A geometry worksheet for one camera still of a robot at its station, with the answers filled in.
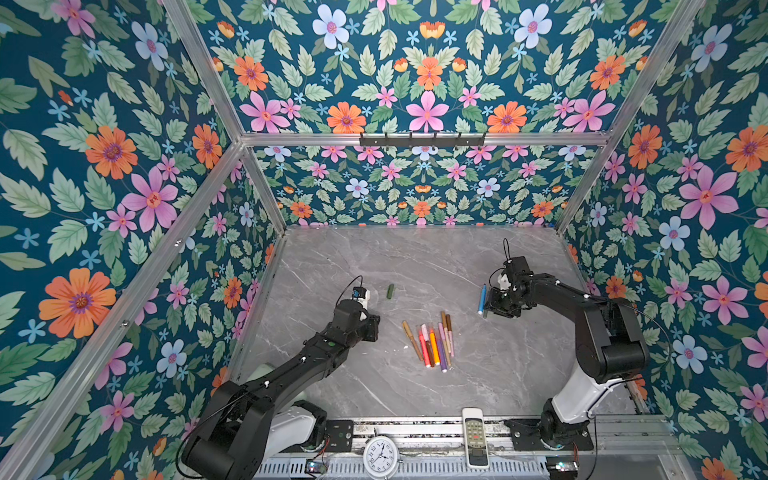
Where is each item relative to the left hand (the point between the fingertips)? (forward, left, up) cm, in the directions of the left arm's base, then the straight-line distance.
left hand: (380, 312), depth 86 cm
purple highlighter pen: (-11, -17, -8) cm, 22 cm away
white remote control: (-32, -22, -7) cm, 40 cm away
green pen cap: (+13, -3, -10) cm, 16 cm away
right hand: (+4, -35, -7) cm, 36 cm away
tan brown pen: (-1, -7, -9) cm, 12 cm away
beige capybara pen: (-5, -19, -8) cm, 22 cm away
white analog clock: (-35, +1, -5) cm, 35 cm away
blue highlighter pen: (+7, -34, -8) cm, 36 cm away
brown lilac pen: (-5, -21, -9) cm, 23 cm away
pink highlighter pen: (-10, -12, -8) cm, 18 cm away
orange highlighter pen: (-8, -16, -9) cm, 20 cm away
